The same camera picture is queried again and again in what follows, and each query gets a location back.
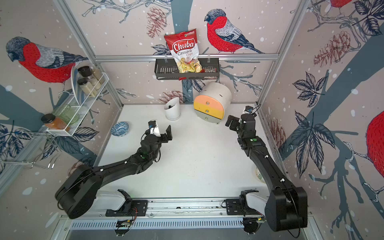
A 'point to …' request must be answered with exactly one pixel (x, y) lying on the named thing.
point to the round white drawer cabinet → (218, 90)
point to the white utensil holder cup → (172, 108)
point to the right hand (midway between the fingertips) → (235, 116)
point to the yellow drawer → (213, 111)
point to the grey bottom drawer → (207, 117)
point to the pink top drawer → (209, 100)
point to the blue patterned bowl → (119, 129)
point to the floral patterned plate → (259, 175)
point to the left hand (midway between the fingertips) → (165, 123)
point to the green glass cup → (65, 112)
